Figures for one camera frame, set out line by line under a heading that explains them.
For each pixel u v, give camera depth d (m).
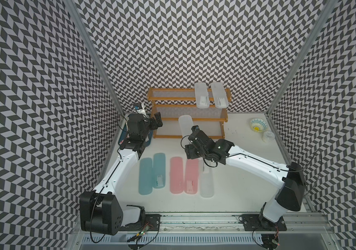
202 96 0.86
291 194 0.40
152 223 0.72
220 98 0.85
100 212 0.39
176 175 0.86
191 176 0.87
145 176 0.86
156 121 0.72
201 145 0.57
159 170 0.89
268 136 0.99
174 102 0.82
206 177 0.89
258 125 1.08
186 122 0.82
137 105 0.67
